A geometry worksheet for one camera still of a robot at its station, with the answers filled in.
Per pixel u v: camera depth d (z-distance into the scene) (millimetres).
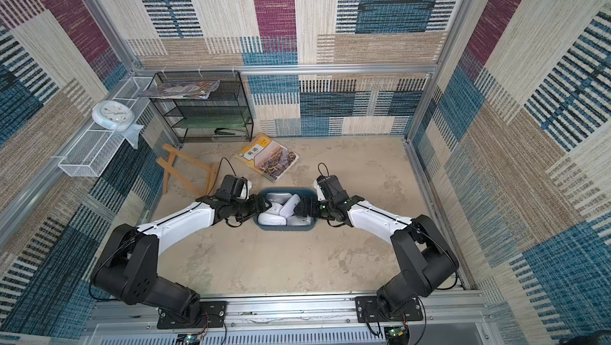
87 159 700
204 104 1082
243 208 780
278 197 970
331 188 669
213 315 733
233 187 715
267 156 1118
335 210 683
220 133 1087
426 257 442
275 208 929
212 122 1110
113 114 756
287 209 920
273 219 916
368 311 729
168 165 839
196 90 875
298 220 923
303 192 991
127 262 439
